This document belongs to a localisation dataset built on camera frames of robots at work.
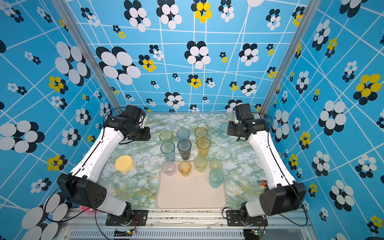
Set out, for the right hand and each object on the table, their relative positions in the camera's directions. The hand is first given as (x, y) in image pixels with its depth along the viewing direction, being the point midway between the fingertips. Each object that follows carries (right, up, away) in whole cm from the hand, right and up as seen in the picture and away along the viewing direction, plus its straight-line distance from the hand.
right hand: (234, 129), depth 78 cm
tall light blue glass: (-37, -12, +10) cm, 40 cm away
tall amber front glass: (-15, -10, +16) cm, 24 cm away
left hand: (-46, -3, +2) cm, 46 cm away
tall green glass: (-39, -5, +13) cm, 41 cm away
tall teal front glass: (-8, -29, +9) cm, 32 cm away
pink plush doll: (-75, -38, -7) cm, 84 cm away
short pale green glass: (-8, -21, +11) cm, 25 cm away
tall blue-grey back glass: (-29, -3, +18) cm, 34 cm away
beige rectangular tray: (-22, -35, +4) cm, 41 cm away
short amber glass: (-27, -24, +11) cm, 38 cm away
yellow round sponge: (-64, -21, +10) cm, 68 cm away
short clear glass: (-37, -24, +11) cm, 45 cm away
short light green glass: (-18, -21, +11) cm, 29 cm away
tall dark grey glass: (-28, -11, +16) cm, 34 cm away
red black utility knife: (+19, -31, +6) cm, 37 cm away
